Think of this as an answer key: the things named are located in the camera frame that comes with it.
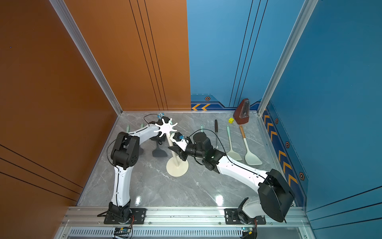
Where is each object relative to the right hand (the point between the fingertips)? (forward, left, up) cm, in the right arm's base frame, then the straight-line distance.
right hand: (172, 144), depth 74 cm
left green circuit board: (-33, +24, -26) cm, 48 cm away
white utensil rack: (-1, +1, -23) cm, 23 cm away
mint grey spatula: (+8, +13, -22) cm, 27 cm away
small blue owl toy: (+41, +17, -21) cm, 49 cm away
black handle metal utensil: (+27, -26, -23) cm, 44 cm away
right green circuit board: (-32, -38, -27) cm, 57 cm away
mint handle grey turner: (+32, +30, -23) cm, 49 cm away
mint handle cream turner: (+29, -15, -22) cm, 39 cm away
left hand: (+22, +16, -22) cm, 35 cm away
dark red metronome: (+37, -45, -16) cm, 60 cm away
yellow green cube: (+36, -38, -21) cm, 56 cm away
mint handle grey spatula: (+28, +39, -21) cm, 53 cm away
